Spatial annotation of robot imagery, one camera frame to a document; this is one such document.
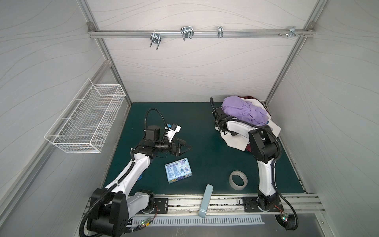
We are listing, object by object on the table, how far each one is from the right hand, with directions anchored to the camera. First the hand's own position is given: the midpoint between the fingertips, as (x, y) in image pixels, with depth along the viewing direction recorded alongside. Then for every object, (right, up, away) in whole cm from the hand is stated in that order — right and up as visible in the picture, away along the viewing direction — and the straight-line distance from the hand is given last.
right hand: (229, 118), depth 101 cm
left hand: (-28, -13, -26) cm, 40 cm away
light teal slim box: (-19, -42, -28) cm, 54 cm away
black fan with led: (+22, -51, -30) cm, 63 cm away
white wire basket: (-77, -2, -32) cm, 83 cm away
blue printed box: (-34, -29, -21) cm, 50 cm away
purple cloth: (+3, +7, -8) cm, 11 cm away
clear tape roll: (+2, -32, -21) cm, 38 cm away
